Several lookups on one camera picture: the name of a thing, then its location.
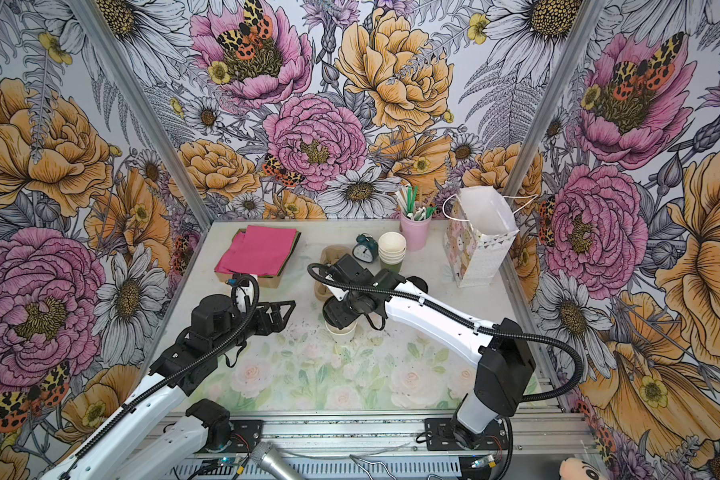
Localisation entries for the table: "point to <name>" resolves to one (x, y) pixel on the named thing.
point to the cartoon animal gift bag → (480, 229)
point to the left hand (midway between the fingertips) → (282, 313)
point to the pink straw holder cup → (416, 232)
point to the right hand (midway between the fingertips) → (345, 316)
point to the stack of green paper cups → (392, 249)
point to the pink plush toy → (573, 468)
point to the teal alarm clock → (367, 248)
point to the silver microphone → (272, 459)
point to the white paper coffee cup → (342, 336)
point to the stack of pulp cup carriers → (329, 255)
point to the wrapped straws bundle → (408, 203)
